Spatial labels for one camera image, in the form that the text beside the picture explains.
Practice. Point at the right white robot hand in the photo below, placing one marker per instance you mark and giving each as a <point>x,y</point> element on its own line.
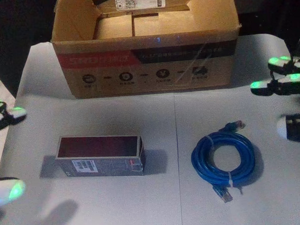
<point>279,86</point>

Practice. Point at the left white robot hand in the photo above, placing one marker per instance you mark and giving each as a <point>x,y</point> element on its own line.
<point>3,192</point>

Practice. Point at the dark rectangular product box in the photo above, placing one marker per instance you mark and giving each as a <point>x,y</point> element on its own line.
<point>102,164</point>

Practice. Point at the brown cardboard box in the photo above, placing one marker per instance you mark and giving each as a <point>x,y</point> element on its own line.
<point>146,66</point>

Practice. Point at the pale grey table sheet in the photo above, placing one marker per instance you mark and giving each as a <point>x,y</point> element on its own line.
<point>146,208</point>

